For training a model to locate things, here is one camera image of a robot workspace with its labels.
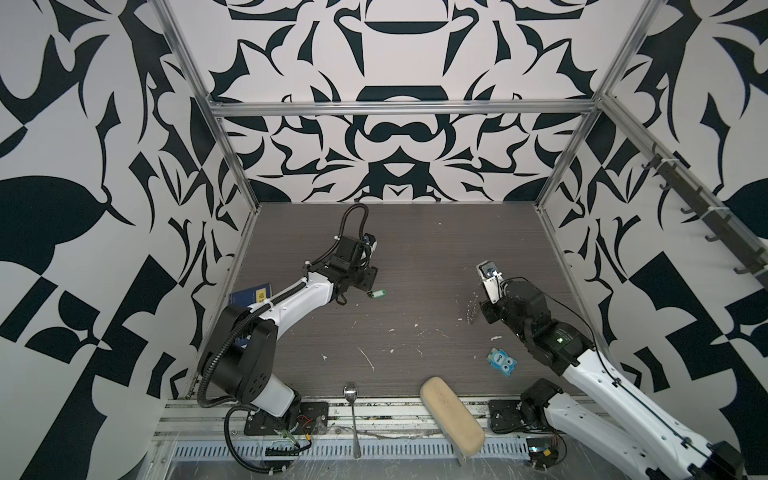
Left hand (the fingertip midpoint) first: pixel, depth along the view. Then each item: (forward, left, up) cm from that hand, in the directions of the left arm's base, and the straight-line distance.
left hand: (369, 264), depth 89 cm
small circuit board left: (-43, +21, -14) cm, 50 cm away
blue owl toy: (-26, -35, -10) cm, 45 cm away
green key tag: (-3, -3, -11) cm, 12 cm away
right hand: (-11, -31, +7) cm, 33 cm away
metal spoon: (-32, +5, -10) cm, 34 cm away
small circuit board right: (-46, -40, -12) cm, 62 cm away
